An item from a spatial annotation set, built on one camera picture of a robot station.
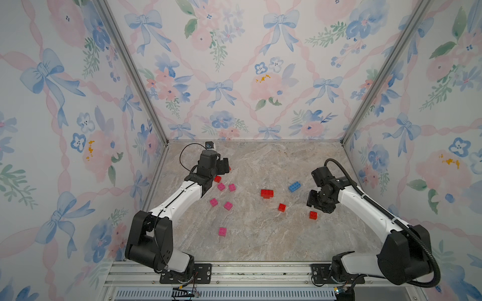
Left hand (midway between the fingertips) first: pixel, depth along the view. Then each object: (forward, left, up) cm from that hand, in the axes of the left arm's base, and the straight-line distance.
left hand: (219, 159), depth 88 cm
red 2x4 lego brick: (-10, -23, -15) cm, 29 cm away
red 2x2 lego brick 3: (0, +3, -17) cm, 17 cm away
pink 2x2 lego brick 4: (-16, -4, -16) cm, 23 cm away
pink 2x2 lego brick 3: (-14, +3, -17) cm, 22 cm away
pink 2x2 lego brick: (-5, 0, -17) cm, 17 cm away
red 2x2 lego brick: (-16, -30, -18) cm, 39 cm away
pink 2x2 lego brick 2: (-5, -5, -17) cm, 18 cm away
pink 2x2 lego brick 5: (-28, -2, -17) cm, 33 cm away
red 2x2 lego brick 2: (-20, -44, -17) cm, 51 cm away
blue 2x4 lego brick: (-5, -38, -17) cm, 42 cm away
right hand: (-18, -43, -10) cm, 48 cm away
